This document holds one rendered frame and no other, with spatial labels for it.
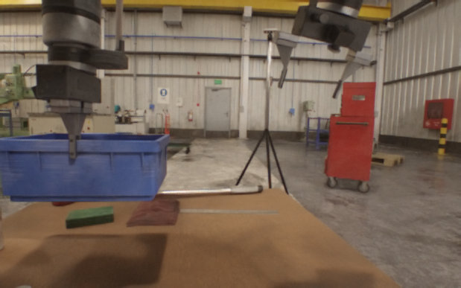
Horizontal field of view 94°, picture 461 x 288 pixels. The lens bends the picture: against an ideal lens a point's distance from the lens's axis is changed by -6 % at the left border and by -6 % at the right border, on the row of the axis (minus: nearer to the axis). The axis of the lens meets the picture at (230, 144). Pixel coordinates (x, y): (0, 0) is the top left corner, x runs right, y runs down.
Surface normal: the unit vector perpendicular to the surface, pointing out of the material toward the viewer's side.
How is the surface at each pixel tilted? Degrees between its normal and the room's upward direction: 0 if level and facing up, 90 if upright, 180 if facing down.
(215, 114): 90
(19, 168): 90
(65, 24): 90
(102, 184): 90
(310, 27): 114
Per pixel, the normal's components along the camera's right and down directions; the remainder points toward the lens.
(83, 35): 0.80, 0.08
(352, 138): -0.47, 0.08
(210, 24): 0.04, 0.11
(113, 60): 0.52, 0.11
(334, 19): 0.11, 0.50
